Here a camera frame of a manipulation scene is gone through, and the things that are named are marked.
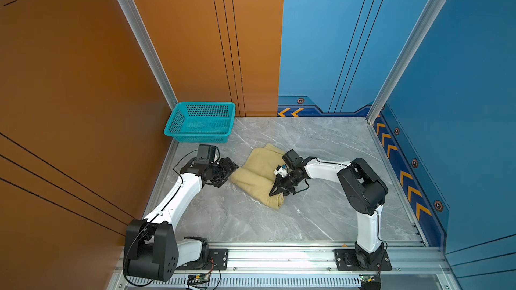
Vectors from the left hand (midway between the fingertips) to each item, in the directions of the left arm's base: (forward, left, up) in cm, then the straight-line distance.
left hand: (234, 167), depth 86 cm
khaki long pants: (-1, -9, -5) cm, 11 cm away
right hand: (-8, -16, -9) cm, 20 cm away
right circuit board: (-38, -51, -13) cm, 65 cm away
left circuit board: (-39, +10, -15) cm, 43 cm away
